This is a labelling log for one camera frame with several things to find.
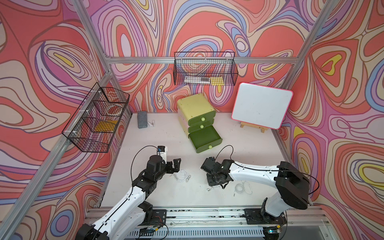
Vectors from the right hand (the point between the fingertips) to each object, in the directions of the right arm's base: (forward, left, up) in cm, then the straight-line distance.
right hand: (214, 184), depth 83 cm
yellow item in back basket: (+52, -5, +33) cm, 62 cm away
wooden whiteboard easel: (+37, -39, +2) cm, 54 cm away
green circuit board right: (-22, -25, -4) cm, 34 cm away
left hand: (+11, +22, +10) cm, 26 cm away
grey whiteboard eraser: (+51, +50, +2) cm, 72 cm away
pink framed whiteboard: (+45, -36, +18) cm, 60 cm away
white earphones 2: (+7, +19, -1) cm, 20 cm away
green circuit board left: (-20, +35, -1) cm, 40 cm away
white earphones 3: (-2, -15, -2) cm, 15 cm away
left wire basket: (+20, +61, +30) cm, 71 cm away
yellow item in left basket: (+20, +53, +31) cm, 65 cm away
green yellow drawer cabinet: (+34, +8, +20) cm, 40 cm away
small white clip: (+45, +42, +2) cm, 62 cm away
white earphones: (-2, +1, 0) cm, 2 cm away
